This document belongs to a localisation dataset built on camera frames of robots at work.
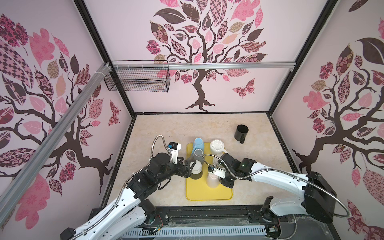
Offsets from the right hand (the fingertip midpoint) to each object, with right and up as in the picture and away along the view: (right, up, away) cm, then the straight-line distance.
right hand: (220, 176), depth 82 cm
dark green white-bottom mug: (-13, +3, -2) cm, 14 cm away
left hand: (-17, +10, -11) cm, 23 cm away
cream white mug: (-5, +15, -19) cm, 24 cm away
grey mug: (-12, +11, +6) cm, 18 cm away
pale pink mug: (-5, 0, -6) cm, 8 cm away
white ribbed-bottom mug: (-1, +16, +8) cm, 18 cm away
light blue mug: (-13, +17, +9) cm, 23 cm away
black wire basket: (-51, +61, +13) cm, 81 cm away
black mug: (+17, +24, +18) cm, 34 cm away
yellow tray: (-19, +10, +14) cm, 26 cm away
